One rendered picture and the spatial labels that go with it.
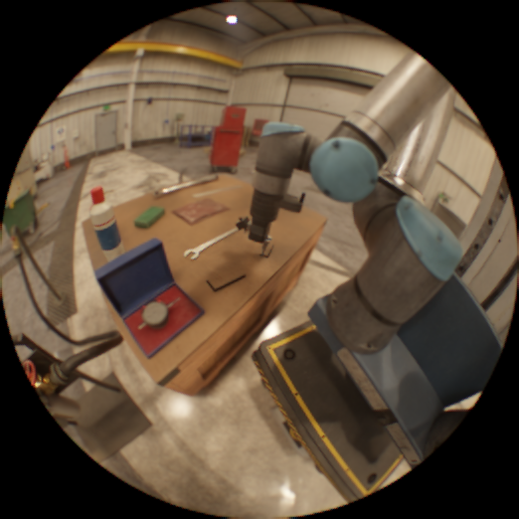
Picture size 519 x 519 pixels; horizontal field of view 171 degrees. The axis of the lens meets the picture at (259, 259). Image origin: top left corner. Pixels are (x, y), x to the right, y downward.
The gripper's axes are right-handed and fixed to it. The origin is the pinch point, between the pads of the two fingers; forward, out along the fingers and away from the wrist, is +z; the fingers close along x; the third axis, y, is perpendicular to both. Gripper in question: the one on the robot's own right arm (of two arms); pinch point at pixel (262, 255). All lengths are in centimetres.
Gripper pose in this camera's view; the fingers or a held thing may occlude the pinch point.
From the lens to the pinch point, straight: 53.6
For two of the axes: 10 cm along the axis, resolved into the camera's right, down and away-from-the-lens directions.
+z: -1.8, 7.4, 6.5
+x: -3.1, 5.8, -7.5
